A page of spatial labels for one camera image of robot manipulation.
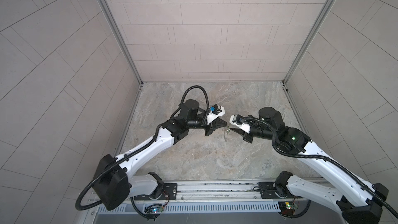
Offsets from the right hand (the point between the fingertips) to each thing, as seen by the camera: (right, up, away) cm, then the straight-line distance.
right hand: (232, 126), depth 67 cm
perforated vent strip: (+14, -37, +1) cm, 39 cm away
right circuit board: (+25, -37, +1) cm, 44 cm away
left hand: (-2, +1, 0) cm, 2 cm away
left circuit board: (-32, -35, -3) cm, 47 cm away
